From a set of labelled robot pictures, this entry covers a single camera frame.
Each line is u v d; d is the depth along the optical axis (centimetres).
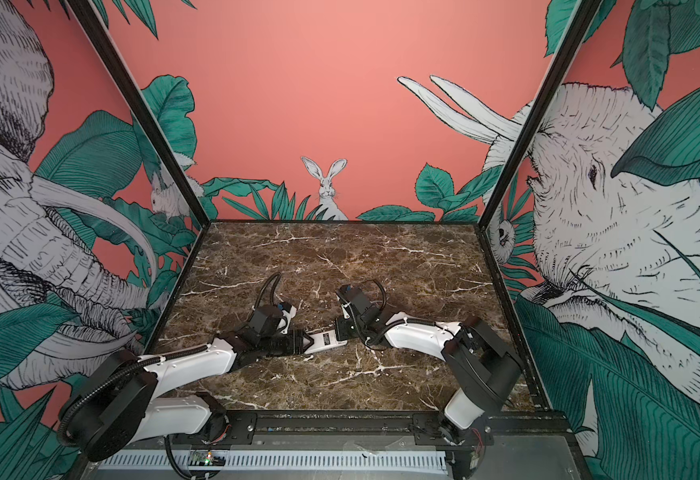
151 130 91
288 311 83
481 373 45
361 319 67
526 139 93
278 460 70
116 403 42
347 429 75
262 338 69
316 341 87
